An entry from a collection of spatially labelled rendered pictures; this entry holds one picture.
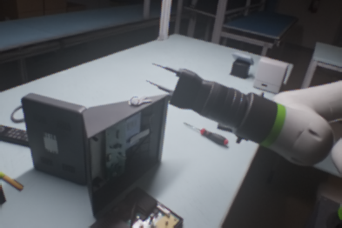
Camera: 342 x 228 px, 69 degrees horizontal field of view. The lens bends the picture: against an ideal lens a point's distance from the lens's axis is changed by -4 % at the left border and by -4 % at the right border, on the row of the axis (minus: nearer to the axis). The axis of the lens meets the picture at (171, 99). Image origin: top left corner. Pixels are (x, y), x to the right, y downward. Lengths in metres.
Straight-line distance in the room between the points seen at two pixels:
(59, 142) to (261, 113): 0.43
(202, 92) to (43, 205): 0.42
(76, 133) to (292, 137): 0.43
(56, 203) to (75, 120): 0.20
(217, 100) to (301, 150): 0.18
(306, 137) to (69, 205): 0.51
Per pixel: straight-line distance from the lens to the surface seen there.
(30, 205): 0.66
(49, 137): 0.63
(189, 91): 0.50
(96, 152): 0.53
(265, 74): 1.27
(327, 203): 1.13
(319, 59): 1.85
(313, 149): 0.54
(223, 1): 3.10
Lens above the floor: 1.49
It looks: 28 degrees down
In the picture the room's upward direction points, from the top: 7 degrees clockwise
